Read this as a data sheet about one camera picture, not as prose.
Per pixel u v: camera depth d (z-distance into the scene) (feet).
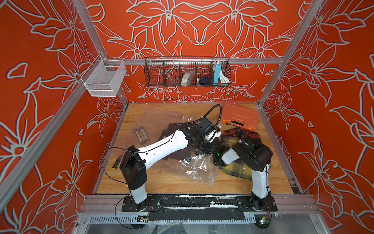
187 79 3.01
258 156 1.70
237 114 3.52
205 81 3.09
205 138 2.23
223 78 3.01
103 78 3.06
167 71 3.28
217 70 2.82
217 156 2.49
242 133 3.19
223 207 2.39
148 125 3.40
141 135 3.22
